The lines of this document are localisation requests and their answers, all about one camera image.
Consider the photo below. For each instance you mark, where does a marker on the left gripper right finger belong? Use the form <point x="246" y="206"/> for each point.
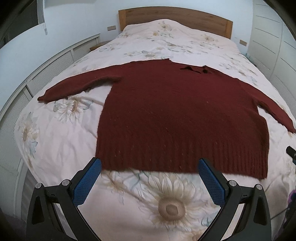
<point x="254" y="221"/>

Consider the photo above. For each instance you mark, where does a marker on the floral pink duvet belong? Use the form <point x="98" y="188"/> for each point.
<point x="58" y="138"/>

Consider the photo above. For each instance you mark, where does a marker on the left wall switch plate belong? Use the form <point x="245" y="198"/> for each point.
<point x="111" y="28"/>

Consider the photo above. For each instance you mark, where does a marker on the white radiator cover cabinet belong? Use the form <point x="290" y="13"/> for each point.
<point x="13" y="170"/>

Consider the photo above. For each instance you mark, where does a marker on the left wooden nightstand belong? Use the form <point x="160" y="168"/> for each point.
<point x="98" y="45"/>

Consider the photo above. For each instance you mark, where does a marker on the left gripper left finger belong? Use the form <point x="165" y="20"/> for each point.
<point x="43" y="222"/>

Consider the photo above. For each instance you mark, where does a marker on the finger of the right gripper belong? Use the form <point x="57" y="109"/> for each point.
<point x="291" y="152"/>

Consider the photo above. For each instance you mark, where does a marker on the dark window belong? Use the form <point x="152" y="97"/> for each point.
<point x="22" y="18"/>

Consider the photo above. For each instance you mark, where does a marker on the dark red knitted sweater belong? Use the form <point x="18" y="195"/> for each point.
<point x="164" y="116"/>

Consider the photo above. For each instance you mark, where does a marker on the right wall switch plate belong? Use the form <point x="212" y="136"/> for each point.
<point x="243" y="43"/>

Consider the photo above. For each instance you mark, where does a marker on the white wardrobe with slats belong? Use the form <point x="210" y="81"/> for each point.
<point x="272" y="50"/>

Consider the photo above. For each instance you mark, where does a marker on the wall switch plate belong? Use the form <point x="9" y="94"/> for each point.
<point x="243" y="43"/>
<point x="111" y="28"/>

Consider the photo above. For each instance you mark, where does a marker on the wooden headboard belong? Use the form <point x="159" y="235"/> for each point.
<point x="191" y="18"/>

